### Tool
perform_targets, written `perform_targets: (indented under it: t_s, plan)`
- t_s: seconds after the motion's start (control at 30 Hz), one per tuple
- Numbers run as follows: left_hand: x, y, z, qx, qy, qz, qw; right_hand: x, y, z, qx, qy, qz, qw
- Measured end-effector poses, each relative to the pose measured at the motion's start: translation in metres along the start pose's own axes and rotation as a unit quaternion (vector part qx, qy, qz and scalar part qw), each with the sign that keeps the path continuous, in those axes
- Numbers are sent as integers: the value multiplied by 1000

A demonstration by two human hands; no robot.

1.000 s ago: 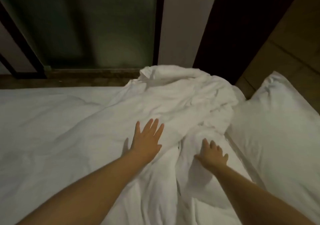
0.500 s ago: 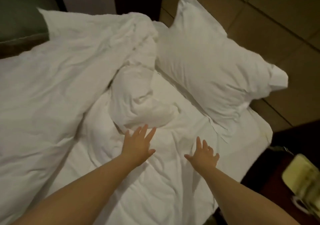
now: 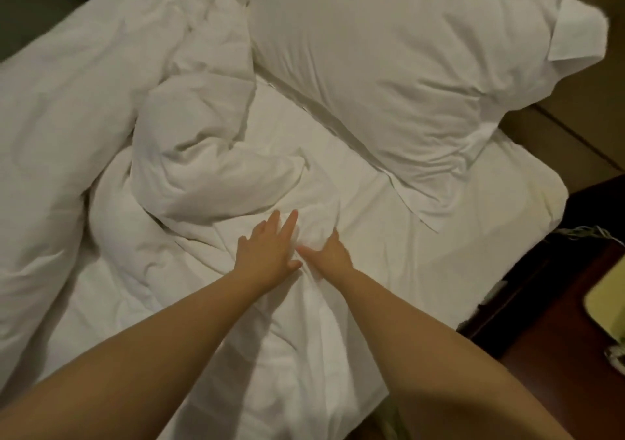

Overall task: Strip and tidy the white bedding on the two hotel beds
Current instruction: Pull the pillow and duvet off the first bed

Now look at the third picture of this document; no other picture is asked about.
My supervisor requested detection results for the person's right hand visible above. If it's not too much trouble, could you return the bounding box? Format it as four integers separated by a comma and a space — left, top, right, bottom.
296, 228, 355, 288

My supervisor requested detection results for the person's left hand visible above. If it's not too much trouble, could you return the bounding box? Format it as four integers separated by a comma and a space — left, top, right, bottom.
235, 209, 303, 296

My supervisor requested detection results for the white bed sheet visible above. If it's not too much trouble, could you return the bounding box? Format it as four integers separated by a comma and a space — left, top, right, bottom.
234, 74, 570, 358

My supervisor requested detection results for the white pillow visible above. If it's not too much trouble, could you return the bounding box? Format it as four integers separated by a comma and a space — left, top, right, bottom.
242, 0, 609, 233

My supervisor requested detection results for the white duvet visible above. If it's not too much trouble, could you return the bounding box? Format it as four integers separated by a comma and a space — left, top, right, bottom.
0, 0, 392, 440

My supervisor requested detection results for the person's left forearm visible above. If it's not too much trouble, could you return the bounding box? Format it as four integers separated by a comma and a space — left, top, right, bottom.
0, 273, 270, 440

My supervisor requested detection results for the person's right forearm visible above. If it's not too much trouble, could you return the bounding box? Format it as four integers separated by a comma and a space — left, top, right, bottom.
327, 271, 572, 440

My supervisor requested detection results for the reddish wooden nightstand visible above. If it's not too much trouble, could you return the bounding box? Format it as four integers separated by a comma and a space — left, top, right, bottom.
459, 230, 625, 440

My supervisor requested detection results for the yellow telephone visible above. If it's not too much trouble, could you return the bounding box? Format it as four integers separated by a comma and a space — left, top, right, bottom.
584, 254, 625, 346

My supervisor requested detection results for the beige padded headboard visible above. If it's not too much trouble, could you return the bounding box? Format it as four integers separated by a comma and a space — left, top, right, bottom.
498, 0, 625, 194

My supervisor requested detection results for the grey telephone cord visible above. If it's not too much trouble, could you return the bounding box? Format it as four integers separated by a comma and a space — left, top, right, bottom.
557, 224, 625, 251

